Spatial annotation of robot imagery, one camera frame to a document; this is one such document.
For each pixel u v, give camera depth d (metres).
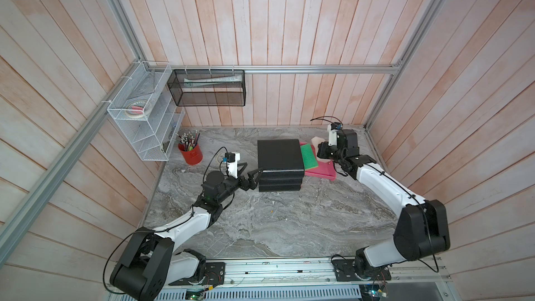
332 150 0.75
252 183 0.72
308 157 0.88
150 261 0.41
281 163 0.83
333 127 0.77
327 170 0.93
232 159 0.71
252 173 0.72
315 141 0.88
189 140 0.93
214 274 0.73
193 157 0.98
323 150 0.78
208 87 1.04
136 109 0.73
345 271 0.73
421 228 0.43
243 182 0.72
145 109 0.77
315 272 0.75
